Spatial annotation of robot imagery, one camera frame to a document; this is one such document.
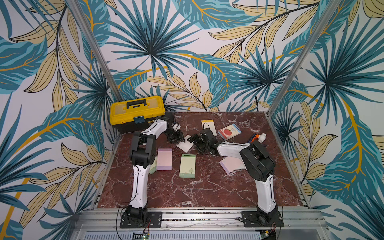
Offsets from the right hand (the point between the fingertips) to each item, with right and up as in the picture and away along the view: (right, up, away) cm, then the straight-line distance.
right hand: (189, 141), depth 98 cm
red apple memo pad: (+29, +6, +9) cm, 31 cm away
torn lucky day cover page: (-2, -3, +2) cm, 5 cm away
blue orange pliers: (+46, +2, +6) cm, 47 cm away
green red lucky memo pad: (-1, -14, -7) cm, 16 cm away
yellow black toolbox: (-26, +22, +2) cm, 35 cm away
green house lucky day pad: (-21, -15, -9) cm, 28 cm away
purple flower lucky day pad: (-15, -11, -6) cm, 19 cm away
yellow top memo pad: (+16, +10, +14) cm, 24 cm away
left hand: (-5, 0, +2) cm, 5 cm away
